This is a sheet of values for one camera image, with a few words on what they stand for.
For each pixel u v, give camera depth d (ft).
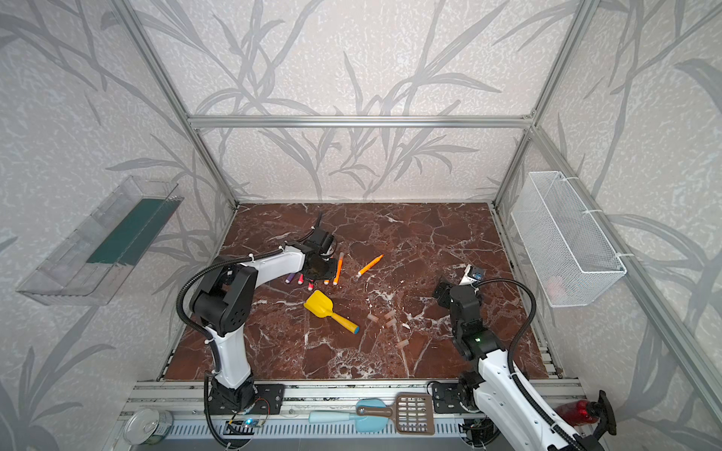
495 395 1.96
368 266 3.31
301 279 3.16
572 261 1.98
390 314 2.92
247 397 2.19
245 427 2.35
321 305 2.96
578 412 2.09
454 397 2.42
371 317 2.91
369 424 2.32
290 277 2.10
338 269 3.07
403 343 2.76
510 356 1.78
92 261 2.10
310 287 3.08
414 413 2.37
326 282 3.09
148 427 2.15
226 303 1.68
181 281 3.05
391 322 2.85
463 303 1.99
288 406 2.41
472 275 2.31
